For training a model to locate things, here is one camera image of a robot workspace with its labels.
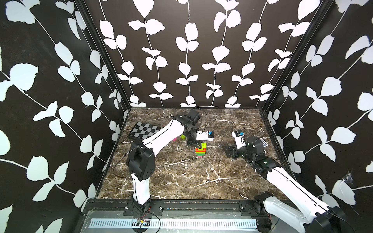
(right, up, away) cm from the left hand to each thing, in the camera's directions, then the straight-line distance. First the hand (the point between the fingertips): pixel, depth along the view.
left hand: (200, 140), depth 83 cm
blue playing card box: (+45, -5, +15) cm, 48 cm away
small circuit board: (-30, -40, -12) cm, 51 cm away
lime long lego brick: (+2, -3, -3) cm, 4 cm away
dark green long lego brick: (0, -11, +10) cm, 15 cm away
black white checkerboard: (-40, +4, +20) cm, 46 cm away
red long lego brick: (-2, -6, +2) cm, 7 cm away
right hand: (+15, -1, -2) cm, 15 cm away
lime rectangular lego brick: (0, -8, +4) cm, 9 cm away
